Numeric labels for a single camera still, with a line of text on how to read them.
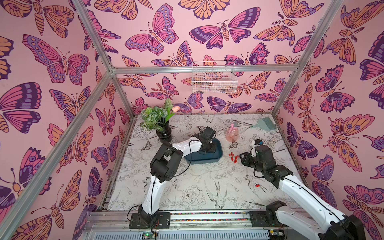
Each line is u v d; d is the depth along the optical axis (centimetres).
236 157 97
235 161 94
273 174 57
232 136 106
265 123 113
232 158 95
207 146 75
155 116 84
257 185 85
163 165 55
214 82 106
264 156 62
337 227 40
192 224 73
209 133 80
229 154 97
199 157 95
